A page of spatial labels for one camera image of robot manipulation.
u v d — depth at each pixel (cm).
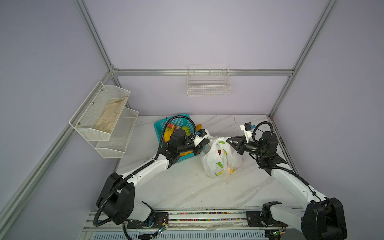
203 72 93
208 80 95
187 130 68
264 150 62
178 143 63
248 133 67
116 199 41
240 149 67
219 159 75
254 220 73
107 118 78
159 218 73
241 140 68
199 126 104
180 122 62
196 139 66
